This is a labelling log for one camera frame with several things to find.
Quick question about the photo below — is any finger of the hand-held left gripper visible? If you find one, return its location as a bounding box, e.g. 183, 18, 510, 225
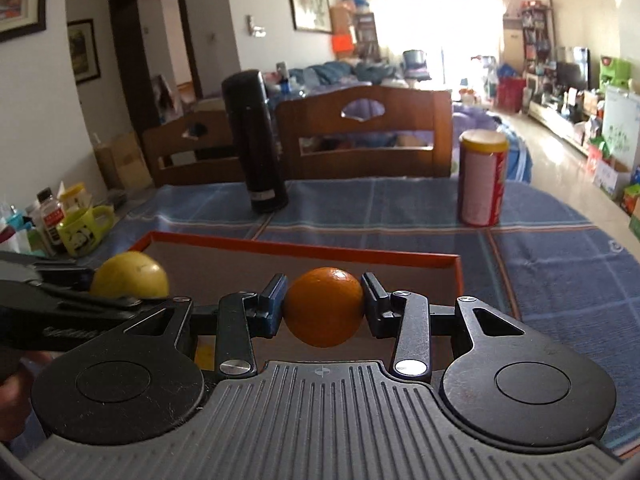
31, 266, 96, 292
50, 293, 145, 312

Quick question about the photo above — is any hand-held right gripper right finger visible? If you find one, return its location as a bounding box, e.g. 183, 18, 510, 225
361, 272, 526, 377

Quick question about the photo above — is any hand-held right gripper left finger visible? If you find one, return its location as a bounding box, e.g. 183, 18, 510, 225
122, 274, 290, 378

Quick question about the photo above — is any yellow lemon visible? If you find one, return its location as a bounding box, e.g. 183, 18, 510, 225
90, 251, 171, 301

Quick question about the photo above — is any orange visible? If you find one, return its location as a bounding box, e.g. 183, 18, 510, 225
282, 266, 365, 348

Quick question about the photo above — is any orange cardboard box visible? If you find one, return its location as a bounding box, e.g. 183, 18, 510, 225
127, 231, 463, 361

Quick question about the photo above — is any person's left hand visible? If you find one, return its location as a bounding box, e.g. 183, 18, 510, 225
0, 351, 54, 442

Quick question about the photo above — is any green panda mug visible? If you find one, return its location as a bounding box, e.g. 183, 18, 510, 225
56, 205, 116, 259

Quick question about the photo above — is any black cap labelled bottle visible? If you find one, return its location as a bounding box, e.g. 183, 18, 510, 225
36, 187, 66, 247

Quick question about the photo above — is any yellow lid jar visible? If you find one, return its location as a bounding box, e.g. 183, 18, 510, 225
59, 182, 94, 214

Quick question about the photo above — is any brown cardboard box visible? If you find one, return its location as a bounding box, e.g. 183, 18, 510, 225
92, 132, 154, 191

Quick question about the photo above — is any black thermos flask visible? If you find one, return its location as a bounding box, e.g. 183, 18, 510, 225
221, 70, 289, 214

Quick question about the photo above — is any wooden chair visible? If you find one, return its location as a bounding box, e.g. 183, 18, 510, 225
141, 109, 247, 188
275, 85, 454, 181

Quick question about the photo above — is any red can yellow lid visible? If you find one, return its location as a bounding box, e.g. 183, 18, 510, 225
458, 129, 510, 227

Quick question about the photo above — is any blue plaid tablecloth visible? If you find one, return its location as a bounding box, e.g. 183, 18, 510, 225
0, 177, 640, 461

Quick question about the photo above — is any lilac flowered cloth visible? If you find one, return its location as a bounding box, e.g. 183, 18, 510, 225
452, 104, 534, 182

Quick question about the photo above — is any small framed picture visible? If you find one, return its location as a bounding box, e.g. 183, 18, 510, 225
67, 19, 101, 85

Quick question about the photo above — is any sofa with blue blankets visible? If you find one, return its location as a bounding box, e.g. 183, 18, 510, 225
290, 60, 407, 92

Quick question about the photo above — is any blue water jug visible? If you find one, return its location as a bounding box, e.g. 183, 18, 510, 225
402, 49, 432, 81

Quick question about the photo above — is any red bag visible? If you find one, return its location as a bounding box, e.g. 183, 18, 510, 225
495, 76, 527, 114

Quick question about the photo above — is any small bookshelf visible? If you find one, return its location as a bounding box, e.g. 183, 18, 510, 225
352, 10, 379, 59

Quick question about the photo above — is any orange paper bag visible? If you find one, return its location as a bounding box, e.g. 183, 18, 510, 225
330, 5, 357, 59

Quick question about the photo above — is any white air conditioner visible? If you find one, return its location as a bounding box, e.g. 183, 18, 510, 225
502, 15, 525, 71

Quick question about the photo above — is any white board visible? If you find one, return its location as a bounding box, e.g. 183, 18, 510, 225
602, 85, 640, 172

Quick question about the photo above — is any black television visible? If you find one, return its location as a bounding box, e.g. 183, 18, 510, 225
556, 46, 591, 94

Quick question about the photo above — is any tall cluttered bookshelf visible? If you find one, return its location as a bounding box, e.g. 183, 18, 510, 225
520, 2, 556, 74

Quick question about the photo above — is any green box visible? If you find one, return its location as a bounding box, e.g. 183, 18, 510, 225
600, 56, 634, 91

